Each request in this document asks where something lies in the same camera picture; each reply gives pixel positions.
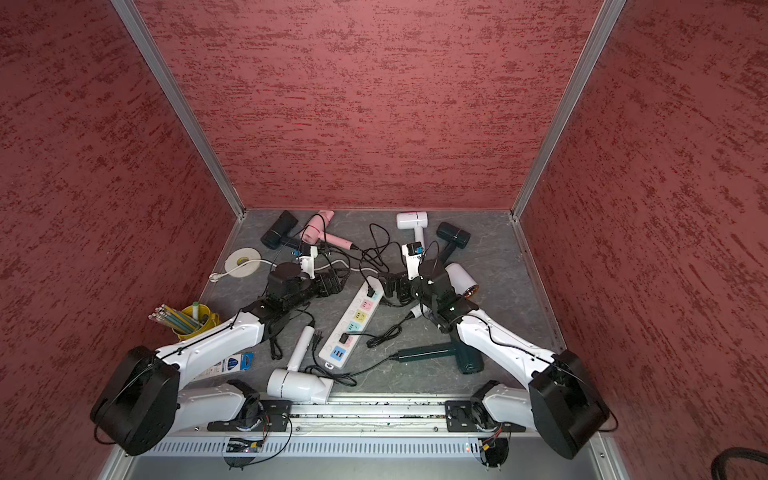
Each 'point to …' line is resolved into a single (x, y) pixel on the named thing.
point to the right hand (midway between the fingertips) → (392, 276)
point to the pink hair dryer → (315, 228)
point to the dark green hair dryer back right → (456, 237)
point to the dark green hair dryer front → (468, 360)
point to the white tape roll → (239, 256)
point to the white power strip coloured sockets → (335, 347)
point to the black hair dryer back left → (285, 222)
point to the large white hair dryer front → (293, 384)
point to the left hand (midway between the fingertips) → (340, 277)
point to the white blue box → (241, 362)
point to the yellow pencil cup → (192, 320)
